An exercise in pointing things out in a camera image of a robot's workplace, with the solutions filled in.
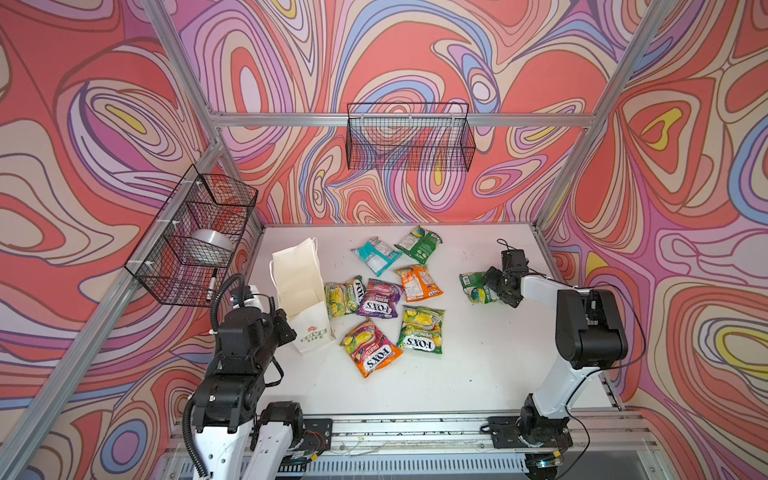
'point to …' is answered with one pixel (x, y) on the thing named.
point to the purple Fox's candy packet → (380, 300)
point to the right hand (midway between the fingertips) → (495, 291)
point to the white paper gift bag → (297, 274)
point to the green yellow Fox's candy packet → (421, 328)
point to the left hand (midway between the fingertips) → (287, 310)
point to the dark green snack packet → (420, 245)
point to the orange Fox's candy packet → (368, 349)
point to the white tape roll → (209, 247)
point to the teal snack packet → (379, 256)
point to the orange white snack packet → (419, 284)
